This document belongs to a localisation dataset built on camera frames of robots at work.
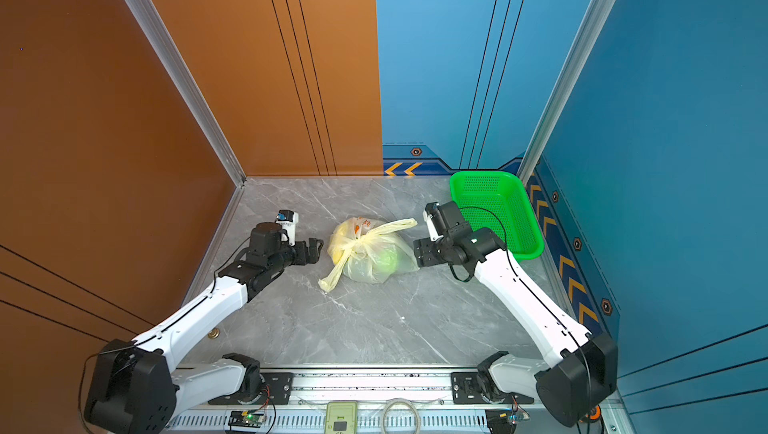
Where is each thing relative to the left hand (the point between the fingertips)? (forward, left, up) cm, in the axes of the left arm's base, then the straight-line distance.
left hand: (310, 239), depth 86 cm
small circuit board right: (-41, -51, -15) cm, 67 cm away
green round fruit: (-5, -22, -3) cm, 23 cm away
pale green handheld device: (-41, -13, -12) cm, 45 cm away
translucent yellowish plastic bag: (-3, -17, -1) cm, 17 cm away
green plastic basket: (+27, -63, -12) cm, 69 cm away
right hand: (-6, -32, +5) cm, 33 cm away
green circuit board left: (-41, +11, -16) cm, 46 cm away
